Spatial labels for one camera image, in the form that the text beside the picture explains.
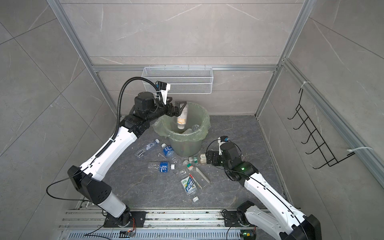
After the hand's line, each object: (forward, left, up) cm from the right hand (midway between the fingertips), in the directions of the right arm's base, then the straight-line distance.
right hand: (212, 152), depth 79 cm
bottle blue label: (-3, +29, -11) cm, 31 cm away
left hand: (+15, +16, +26) cm, 34 cm away
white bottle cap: (-20, +10, -13) cm, 26 cm away
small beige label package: (+3, +4, -12) cm, 13 cm away
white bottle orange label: (+15, +16, +11) cm, 24 cm away
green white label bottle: (-13, +13, -11) cm, 22 cm away
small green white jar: (+2, +9, -13) cm, 16 cm away
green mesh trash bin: (+5, +14, +3) cm, 15 cm away
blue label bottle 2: (+18, +9, 0) cm, 20 cm away
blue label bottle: (+8, +26, -11) cm, 30 cm away
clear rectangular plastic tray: (-8, +7, -16) cm, 19 cm away
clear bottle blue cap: (+8, +44, -12) cm, 46 cm away
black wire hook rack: (-14, -45, +16) cm, 49 cm away
